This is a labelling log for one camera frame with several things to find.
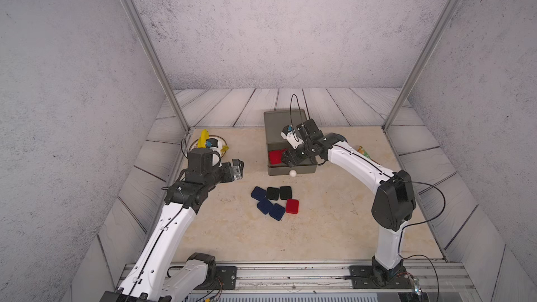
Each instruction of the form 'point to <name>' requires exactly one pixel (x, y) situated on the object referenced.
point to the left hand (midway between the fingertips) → (236, 164)
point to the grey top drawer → (277, 166)
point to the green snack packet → (361, 149)
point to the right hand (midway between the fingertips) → (288, 154)
